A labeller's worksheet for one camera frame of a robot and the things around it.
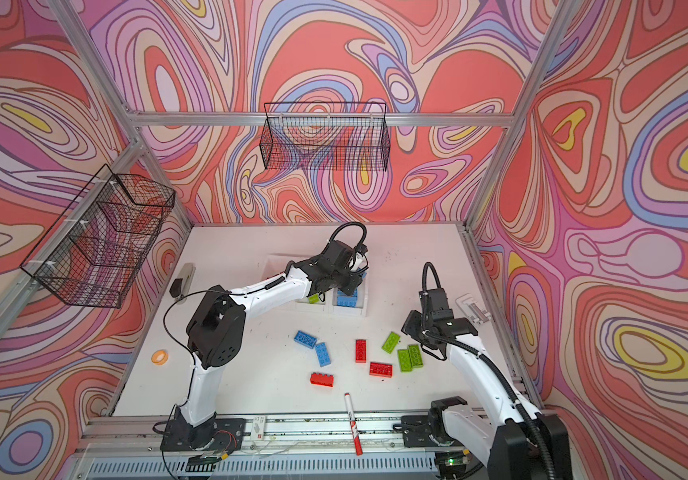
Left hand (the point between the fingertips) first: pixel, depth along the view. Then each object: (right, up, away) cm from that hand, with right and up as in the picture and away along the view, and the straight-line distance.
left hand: (364, 276), depth 92 cm
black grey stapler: (-60, -3, +6) cm, 61 cm away
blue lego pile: (-6, -8, +4) cm, 11 cm away
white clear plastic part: (+35, -11, +2) cm, 36 cm away
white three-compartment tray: (-10, -9, +3) cm, 14 cm away
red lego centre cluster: (-1, -22, -5) cm, 22 cm away
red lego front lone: (-13, -27, -12) cm, 32 cm away
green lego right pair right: (+15, -23, -6) cm, 28 cm away
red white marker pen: (-4, -36, -17) cm, 41 cm away
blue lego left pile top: (-18, -19, -2) cm, 26 cm away
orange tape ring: (-60, -23, -6) cm, 65 cm away
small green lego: (+8, -20, -3) cm, 22 cm away
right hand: (+14, -16, -7) cm, 23 cm away
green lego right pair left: (+11, -24, -6) cm, 27 cm away
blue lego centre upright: (-12, -22, -6) cm, 26 cm away
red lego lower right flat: (+4, -26, -8) cm, 27 cm away
